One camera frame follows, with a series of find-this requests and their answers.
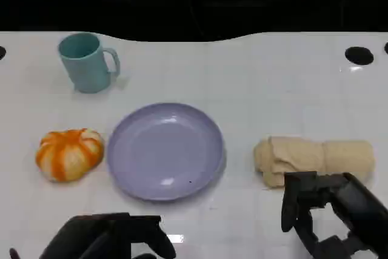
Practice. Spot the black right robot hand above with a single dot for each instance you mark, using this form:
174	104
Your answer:
360	201

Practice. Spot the beige towel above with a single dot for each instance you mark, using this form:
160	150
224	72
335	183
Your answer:
318	156

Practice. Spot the lilac plate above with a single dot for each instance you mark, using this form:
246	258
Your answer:
165	153

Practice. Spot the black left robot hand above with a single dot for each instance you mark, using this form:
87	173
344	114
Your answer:
103	237

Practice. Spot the pale green mug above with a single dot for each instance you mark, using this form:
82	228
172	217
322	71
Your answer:
86	65

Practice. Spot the orange and white bread roll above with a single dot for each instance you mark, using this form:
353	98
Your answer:
68	156

